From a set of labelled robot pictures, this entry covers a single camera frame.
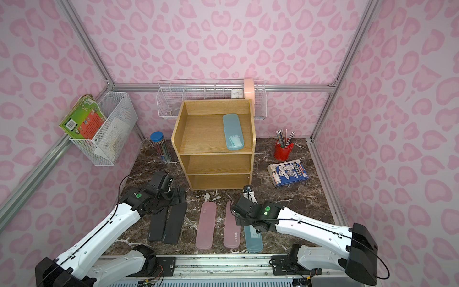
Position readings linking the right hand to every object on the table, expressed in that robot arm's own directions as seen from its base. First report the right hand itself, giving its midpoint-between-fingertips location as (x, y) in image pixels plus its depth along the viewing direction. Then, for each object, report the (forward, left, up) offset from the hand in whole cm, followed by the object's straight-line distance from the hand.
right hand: (245, 212), depth 77 cm
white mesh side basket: (+40, +63, +19) cm, 77 cm away
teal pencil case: (+28, +5, +21) cm, 35 cm away
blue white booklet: (+27, -23, -10) cm, 36 cm away
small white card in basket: (+53, +4, +24) cm, 58 cm away
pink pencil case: (-3, +18, -10) cm, 21 cm away
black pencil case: (0, +33, -9) cm, 34 cm away
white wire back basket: (+54, +40, +25) cm, 71 cm away
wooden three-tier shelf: (+22, +12, +21) cm, 33 cm away
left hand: (+7, +30, +4) cm, 31 cm away
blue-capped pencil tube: (+36, +46, +9) cm, 59 cm away
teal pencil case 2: (-9, -4, -9) cm, 13 cm away
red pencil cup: (+38, -22, -7) cm, 45 cm away
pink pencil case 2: (-6, +6, -9) cm, 12 cm away
